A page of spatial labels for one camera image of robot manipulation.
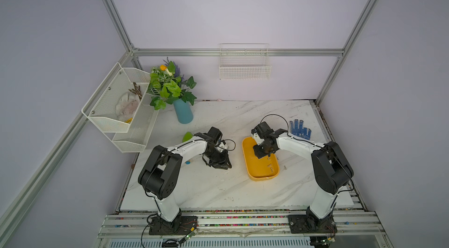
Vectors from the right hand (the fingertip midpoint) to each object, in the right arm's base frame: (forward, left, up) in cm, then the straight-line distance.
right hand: (260, 153), depth 94 cm
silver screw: (-8, -13, -2) cm, 15 cm away
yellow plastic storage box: (-8, -3, -1) cm, 8 cm away
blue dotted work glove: (+14, -28, -1) cm, 32 cm away
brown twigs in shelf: (+19, +60, +31) cm, 70 cm away
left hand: (-8, +17, +3) cm, 19 cm away
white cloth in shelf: (+10, +63, +29) cm, 71 cm away
